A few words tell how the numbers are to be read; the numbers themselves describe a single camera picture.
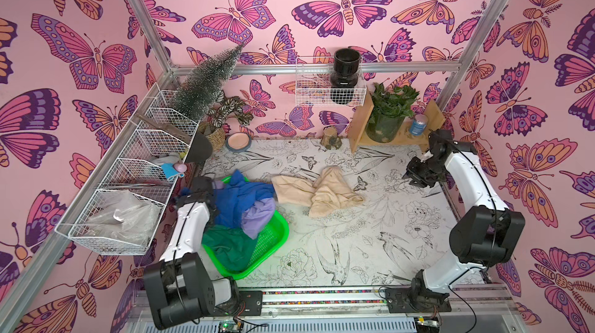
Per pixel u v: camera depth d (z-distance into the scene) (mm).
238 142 1178
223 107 996
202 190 656
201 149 1183
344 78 817
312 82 973
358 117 1137
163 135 730
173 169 682
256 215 831
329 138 1135
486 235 449
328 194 876
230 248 759
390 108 947
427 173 716
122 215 539
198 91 739
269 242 873
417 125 1070
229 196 828
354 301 746
